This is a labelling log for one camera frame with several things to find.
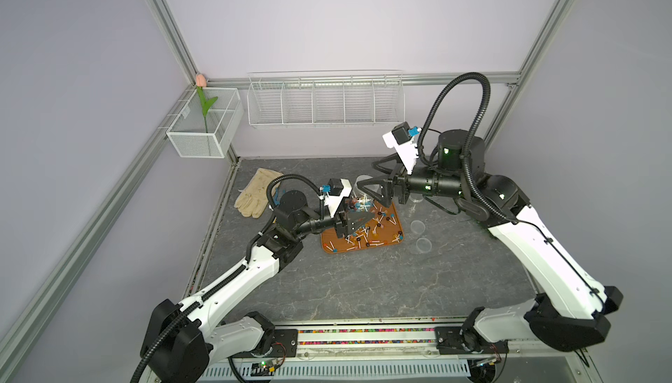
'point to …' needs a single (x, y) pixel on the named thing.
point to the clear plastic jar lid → (417, 226)
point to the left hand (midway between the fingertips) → (369, 208)
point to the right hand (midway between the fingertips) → (367, 172)
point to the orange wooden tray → (385, 229)
